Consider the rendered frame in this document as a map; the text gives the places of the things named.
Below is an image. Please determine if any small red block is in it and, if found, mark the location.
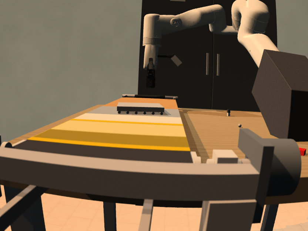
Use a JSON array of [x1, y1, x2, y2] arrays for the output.
[[299, 148, 306, 156]]

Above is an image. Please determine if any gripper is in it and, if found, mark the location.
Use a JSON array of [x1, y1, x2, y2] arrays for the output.
[[143, 44, 161, 88]]

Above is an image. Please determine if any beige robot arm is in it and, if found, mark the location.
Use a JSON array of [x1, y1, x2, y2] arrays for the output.
[[143, 0, 279, 68]]

